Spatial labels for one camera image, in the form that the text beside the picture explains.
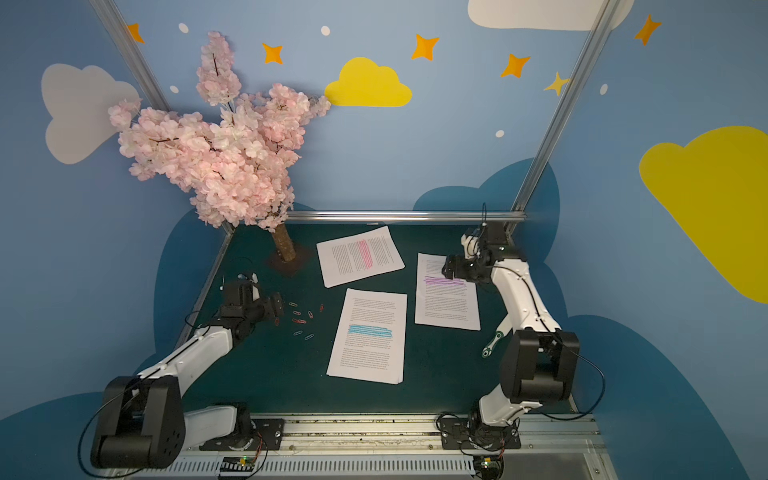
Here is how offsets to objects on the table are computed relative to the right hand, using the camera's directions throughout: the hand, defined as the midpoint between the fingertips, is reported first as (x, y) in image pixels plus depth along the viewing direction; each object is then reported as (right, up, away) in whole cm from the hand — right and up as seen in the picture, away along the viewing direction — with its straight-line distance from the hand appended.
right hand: (463, 270), depth 88 cm
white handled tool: (+7, -23, -2) cm, 24 cm away
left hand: (-60, -9, +3) cm, 61 cm away
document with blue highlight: (-28, -21, +4) cm, 36 cm away
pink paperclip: (-53, -15, +8) cm, 55 cm away
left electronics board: (-61, -48, -15) cm, 80 cm away
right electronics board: (+3, -49, -15) cm, 51 cm away
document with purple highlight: (-4, -11, +13) cm, 18 cm away
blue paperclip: (-48, -21, +4) cm, 52 cm away
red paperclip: (-51, -17, +7) cm, 55 cm away
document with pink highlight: (-34, +4, +24) cm, 42 cm away
